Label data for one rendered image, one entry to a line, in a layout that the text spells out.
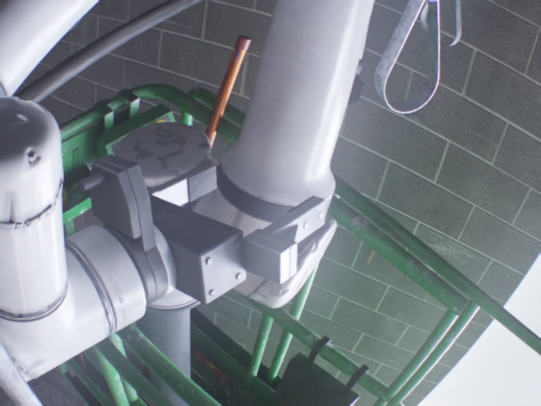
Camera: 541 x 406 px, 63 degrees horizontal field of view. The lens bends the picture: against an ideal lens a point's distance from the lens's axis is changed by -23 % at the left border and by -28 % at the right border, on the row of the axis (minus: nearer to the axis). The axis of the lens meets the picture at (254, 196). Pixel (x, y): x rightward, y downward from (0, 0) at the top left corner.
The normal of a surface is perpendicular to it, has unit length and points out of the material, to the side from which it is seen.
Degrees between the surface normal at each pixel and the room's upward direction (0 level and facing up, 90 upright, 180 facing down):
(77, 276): 25
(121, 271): 39
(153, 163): 8
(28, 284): 85
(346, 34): 82
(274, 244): 20
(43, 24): 80
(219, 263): 72
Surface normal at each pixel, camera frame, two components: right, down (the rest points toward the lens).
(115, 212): -0.63, 0.35
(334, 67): 0.35, 0.57
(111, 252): 0.44, -0.56
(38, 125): 0.30, -0.78
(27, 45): 0.81, 0.34
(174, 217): -0.03, -0.90
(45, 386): 0.11, -0.72
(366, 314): -0.47, 0.57
